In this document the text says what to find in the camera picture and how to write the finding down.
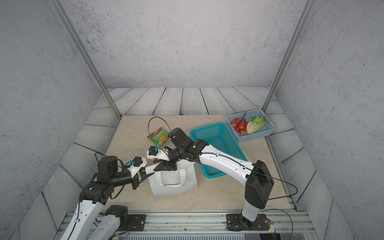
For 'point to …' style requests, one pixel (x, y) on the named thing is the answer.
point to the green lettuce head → (255, 124)
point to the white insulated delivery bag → (166, 184)
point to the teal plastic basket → (216, 135)
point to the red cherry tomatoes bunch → (240, 125)
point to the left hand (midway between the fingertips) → (153, 171)
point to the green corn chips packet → (160, 136)
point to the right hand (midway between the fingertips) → (155, 166)
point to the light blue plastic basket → (263, 131)
